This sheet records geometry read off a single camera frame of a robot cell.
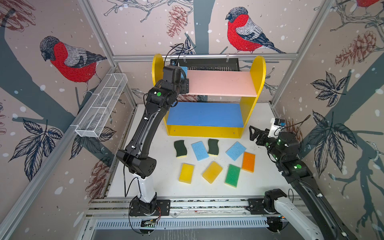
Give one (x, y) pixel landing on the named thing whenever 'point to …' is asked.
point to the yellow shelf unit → (213, 119)
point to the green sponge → (232, 175)
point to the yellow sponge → (186, 173)
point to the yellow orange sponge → (211, 172)
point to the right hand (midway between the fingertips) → (256, 126)
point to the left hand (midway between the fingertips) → (182, 77)
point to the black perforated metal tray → (208, 64)
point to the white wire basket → (90, 124)
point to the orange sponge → (248, 162)
